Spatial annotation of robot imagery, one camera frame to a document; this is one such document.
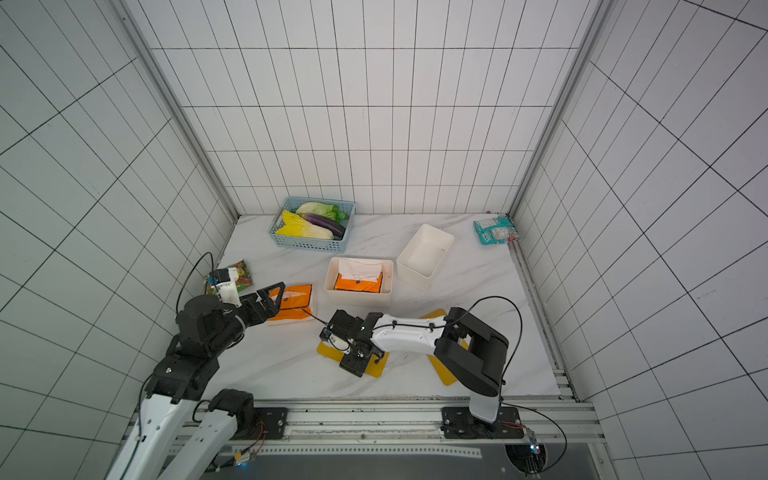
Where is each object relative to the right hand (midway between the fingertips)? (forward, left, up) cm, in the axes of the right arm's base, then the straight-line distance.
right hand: (347, 362), depth 84 cm
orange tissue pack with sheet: (+24, -1, +9) cm, 26 cm away
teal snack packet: (+50, -50, +3) cm, 71 cm away
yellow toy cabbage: (+43, +25, +11) cm, 50 cm away
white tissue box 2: (+37, -21, +2) cm, 42 cm away
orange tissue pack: (+13, +17, +9) cm, 23 cm away
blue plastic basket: (+58, +32, +7) cm, 67 cm away
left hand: (+8, +18, +22) cm, 30 cm away
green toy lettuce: (+52, +16, +10) cm, 55 cm away
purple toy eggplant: (+46, +11, +6) cm, 47 cm away
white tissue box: (+18, -1, +5) cm, 18 cm away
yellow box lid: (-1, -28, -1) cm, 28 cm away
